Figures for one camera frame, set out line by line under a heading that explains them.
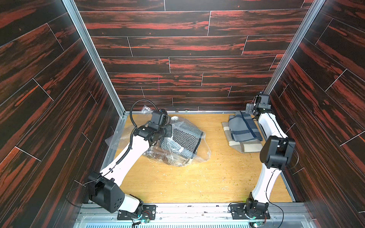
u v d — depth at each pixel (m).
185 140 0.88
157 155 0.91
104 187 0.40
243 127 1.06
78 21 0.70
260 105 0.75
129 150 0.48
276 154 0.55
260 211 0.68
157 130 0.58
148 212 0.73
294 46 0.80
